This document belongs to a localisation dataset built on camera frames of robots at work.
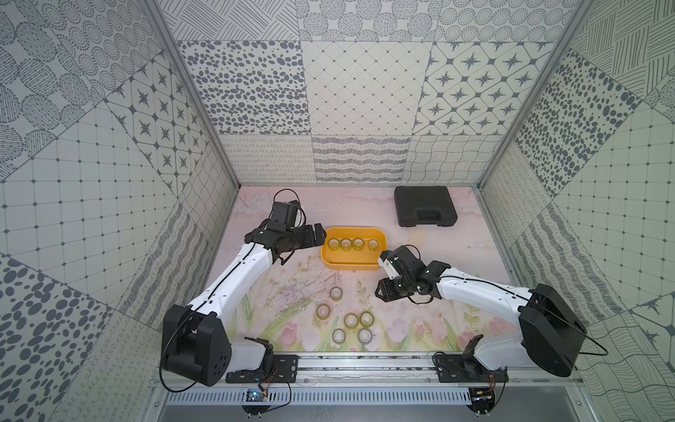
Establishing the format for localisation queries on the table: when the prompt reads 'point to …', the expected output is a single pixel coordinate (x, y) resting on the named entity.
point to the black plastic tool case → (423, 205)
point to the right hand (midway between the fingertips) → (382, 295)
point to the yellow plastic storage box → (353, 248)
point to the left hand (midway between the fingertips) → (313, 231)
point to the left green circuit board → (256, 395)
